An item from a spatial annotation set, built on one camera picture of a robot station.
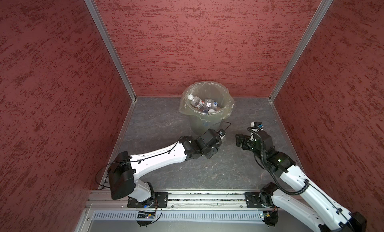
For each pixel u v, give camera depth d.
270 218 0.71
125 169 0.46
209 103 0.95
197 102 0.97
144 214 0.73
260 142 0.55
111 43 0.89
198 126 0.88
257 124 0.67
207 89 0.94
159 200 0.74
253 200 0.74
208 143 0.56
